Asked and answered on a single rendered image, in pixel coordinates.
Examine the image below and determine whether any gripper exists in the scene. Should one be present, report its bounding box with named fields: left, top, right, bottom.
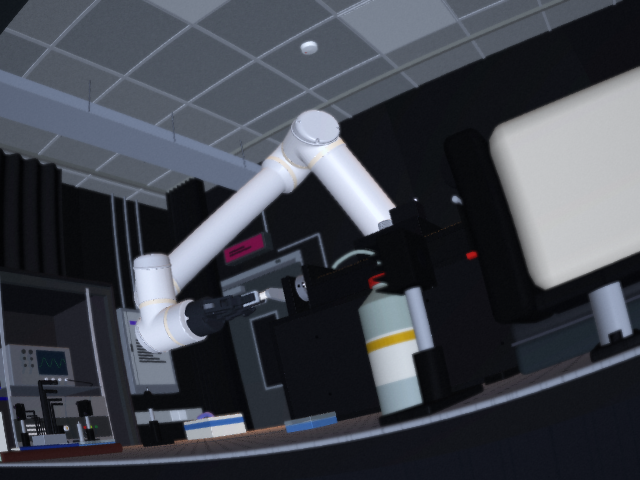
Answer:
left=184, top=290, right=268, bottom=338

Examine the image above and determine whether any black stage body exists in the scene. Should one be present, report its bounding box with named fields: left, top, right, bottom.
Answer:
left=272, top=197, right=519, bottom=419

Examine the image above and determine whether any pink sign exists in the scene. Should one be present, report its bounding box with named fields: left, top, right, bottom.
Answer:
left=222, top=231, right=274, bottom=267

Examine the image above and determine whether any grey door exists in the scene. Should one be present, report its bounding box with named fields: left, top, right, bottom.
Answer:
left=219, top=249, right=307, bottom=431

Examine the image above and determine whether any white box blue stripe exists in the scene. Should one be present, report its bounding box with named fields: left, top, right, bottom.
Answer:
left=183, top=411, right=248, bottom=442

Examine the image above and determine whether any white flat tray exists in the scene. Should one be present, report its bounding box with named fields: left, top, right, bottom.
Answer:
left=134, top=406, right=204, bottom=427

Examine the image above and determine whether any blue flat box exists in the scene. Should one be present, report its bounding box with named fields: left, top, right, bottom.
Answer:
left=284, top=411, right=339, bottom=435

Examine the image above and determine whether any grey equipment rack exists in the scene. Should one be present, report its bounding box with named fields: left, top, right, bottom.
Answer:
left=0, top=270, right=142, bottom=451

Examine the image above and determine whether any grey gas cylinder yellow band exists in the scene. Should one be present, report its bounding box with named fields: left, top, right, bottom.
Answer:
left=356, top=281, right=424, bottom=416

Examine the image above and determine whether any grey oscilloscope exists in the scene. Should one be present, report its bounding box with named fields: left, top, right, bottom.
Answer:
left=1, top=343, right=72, bottom=390

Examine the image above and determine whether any optics breadboard setup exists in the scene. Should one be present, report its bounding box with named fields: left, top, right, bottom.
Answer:
left=0, top=377, right=124, bottom=462

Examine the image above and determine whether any black curtain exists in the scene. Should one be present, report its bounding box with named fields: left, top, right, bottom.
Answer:
left=0, top=148, right=67, bottom=277

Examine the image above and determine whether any white screen panel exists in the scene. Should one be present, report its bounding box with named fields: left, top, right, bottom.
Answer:
left=443, top=64, right=640, bottom=327

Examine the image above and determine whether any pale green hose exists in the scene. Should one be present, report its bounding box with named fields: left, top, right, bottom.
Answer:
left=331, top=251, right=377, bottom=282

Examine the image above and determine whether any white wall panel with notice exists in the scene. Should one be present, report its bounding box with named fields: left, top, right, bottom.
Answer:
left=116, top=306, right=180, bottom=397

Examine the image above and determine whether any black post stand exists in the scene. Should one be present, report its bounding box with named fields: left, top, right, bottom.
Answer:
left=141, top=388, right=176, bottom=448

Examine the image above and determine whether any black box on post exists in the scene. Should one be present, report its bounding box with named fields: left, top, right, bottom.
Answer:
left=353, top=198, right=427, bottom=297

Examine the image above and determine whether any grey ceiling duct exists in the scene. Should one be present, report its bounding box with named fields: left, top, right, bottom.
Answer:
left=0, top=68, right=267, bottom=211

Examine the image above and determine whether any white screen post black foot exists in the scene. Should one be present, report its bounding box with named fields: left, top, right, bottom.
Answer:
left=586, top=279, right=640, bottom=363

